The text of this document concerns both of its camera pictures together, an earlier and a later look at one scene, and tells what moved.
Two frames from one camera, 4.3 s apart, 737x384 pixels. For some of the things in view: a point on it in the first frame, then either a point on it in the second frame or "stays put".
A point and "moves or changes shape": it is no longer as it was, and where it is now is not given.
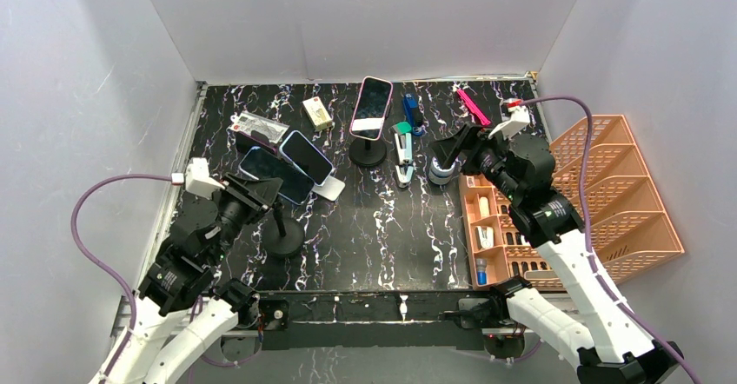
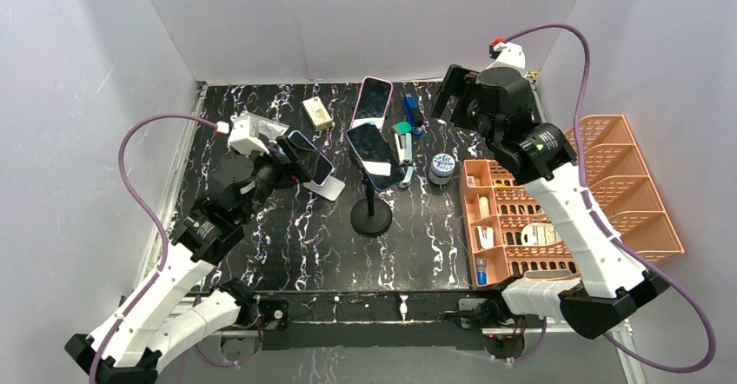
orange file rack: (626, 227) stays put
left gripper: (257, 195) to (292, 168)
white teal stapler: (404, 169) stays put
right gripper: (447, 149) to (452, 85)
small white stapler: (484, 236) stays put
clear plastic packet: (261, 127) stays put
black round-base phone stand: (284, 236) to (369, 217)
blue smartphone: (296, 186) moves or changes shape
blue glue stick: (481, 267) stays put
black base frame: (393, 320) stays put
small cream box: (317, 113) stays put
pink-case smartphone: (371, 108) stays put
